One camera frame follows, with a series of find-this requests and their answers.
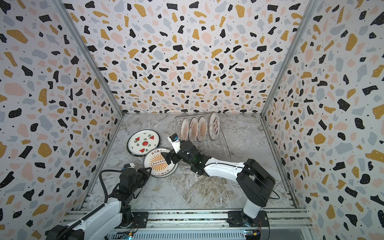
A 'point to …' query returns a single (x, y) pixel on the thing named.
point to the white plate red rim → (193, 129)
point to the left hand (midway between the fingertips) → (152, 166)
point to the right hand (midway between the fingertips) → (165, 146)
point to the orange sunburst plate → (184, 129)
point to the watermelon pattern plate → (142, 141)
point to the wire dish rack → (216, 148)
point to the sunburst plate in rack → (202, 129)
